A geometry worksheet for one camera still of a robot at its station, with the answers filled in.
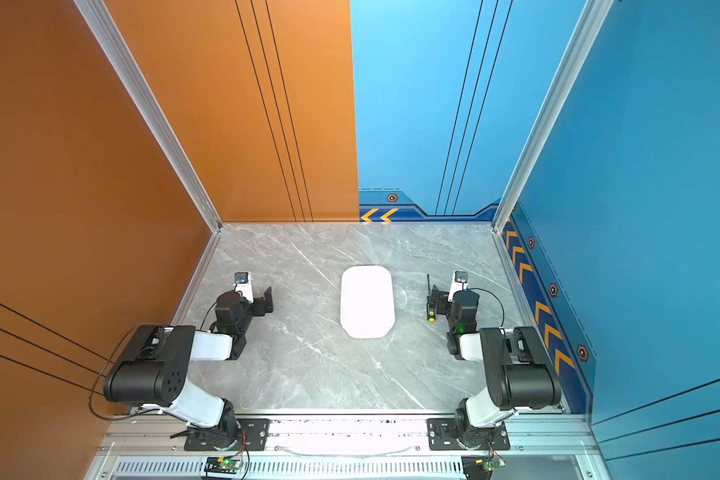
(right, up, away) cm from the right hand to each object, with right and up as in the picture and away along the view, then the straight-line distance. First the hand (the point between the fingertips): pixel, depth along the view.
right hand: (449, 287), depth 94 cm
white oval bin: (-26, -5, -5) cm, 27 cm away
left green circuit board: (-61, -40, -23) cm, 76 cm away
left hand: (-62, +1, 0) cm, 62 cm away
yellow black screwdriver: (-7, -4, -7) cm, 11 cm away
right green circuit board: (+4, -38, -25) cm, 46 cm away
